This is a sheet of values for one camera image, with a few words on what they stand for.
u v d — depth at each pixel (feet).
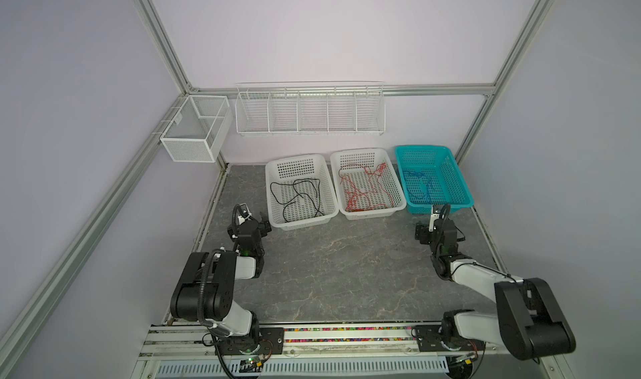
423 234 2.72
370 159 3.79
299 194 3.56
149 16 2.40
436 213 2.60
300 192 3.56
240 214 2.46
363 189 3.64
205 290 1.40
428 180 3.72
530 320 1.39
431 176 3.77
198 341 2.44
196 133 3.20
